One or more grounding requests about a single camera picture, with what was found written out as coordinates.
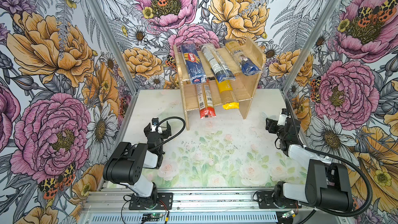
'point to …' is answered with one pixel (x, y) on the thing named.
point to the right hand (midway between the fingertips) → (271, 123)
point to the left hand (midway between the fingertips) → (159, 125)
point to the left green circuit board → (152, 215)
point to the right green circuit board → (288, 214)
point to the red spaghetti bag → (204, 101)
